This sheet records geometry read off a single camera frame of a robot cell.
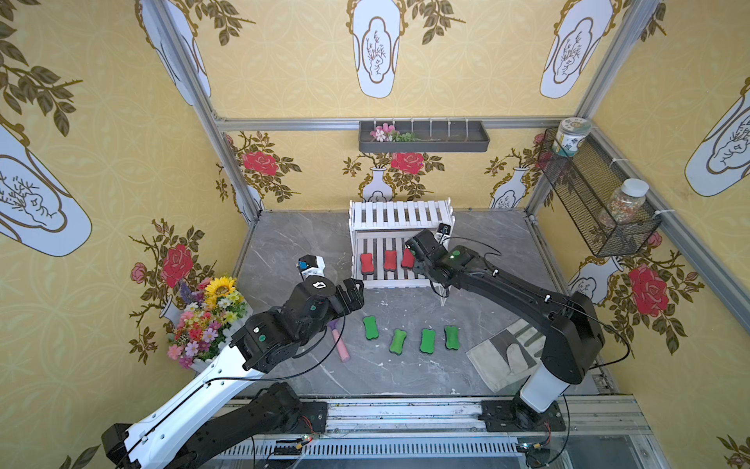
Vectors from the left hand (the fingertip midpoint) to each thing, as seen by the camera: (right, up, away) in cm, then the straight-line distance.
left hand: (340, 286), depth 70 cm
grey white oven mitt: (+46, -23, +13) cm, 53 cm away
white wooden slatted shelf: (+9, +14, +11) cm, 20 cm away
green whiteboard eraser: (+7, -15, +21) cm, 27 cm away
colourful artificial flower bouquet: (-34, -6, +7) cm, 36 cm away
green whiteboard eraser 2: (+15, -19, +16) cm, 29 cm away
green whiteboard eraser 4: (+31, -18, +17) cm, 40 cm away
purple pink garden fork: (-1, -21, +14) cm, 25 cm away
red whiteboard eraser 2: (+13, +5, +20) cm, 24 cm away
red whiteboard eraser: (+6, +4, +20) cm, 21 cm away
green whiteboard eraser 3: (+24, -19, +16) cm, 34 cm away
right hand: (+25, +6, +18) cm, 31 cm away
